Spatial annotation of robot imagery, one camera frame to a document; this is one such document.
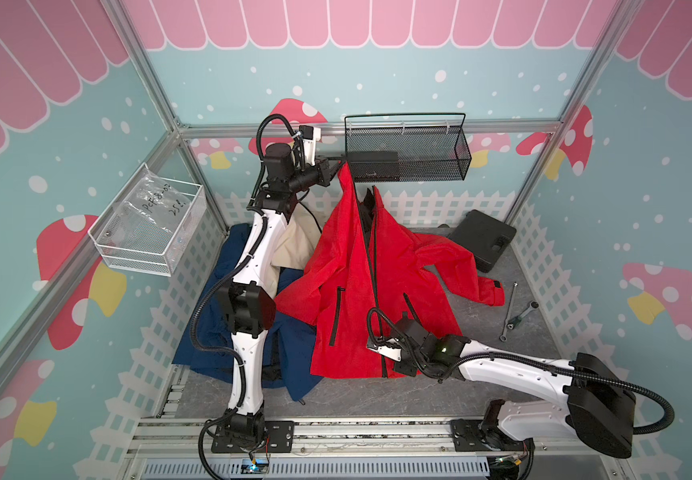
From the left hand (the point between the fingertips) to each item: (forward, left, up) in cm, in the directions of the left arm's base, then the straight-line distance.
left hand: (343, 162), depth 80 cm
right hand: (-38, -14, -35) cm, 53 cm away
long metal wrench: (-31, -50, -41) cm, 71 cm away
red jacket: (-22, -5, -23) cm, 32 cm away
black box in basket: (+14, -9, -10) cm, 20 cm away
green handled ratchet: (-26, -54, -39) cm, 71 cm away
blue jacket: (-36, +40, -36) cm, 65 cm away
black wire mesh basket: (+18, -27, -6) cm, 33 cm away
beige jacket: (-5, +15, -29) cm, 33 cm away
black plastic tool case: (+7, -52, -35) cm, 63 cm away
